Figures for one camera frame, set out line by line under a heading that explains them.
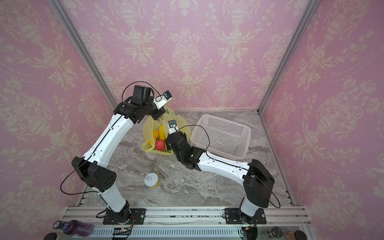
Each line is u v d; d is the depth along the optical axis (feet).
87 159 1.45
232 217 2.39
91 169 1.41
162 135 3.27
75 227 1.98
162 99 2.20
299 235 2.01
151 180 2.66
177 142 1.79
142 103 1.91
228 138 3.38
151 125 2.63
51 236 2.01
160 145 3.10
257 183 1.38
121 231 2.39
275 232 2.03
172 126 2.08
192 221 2.39
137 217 2.45
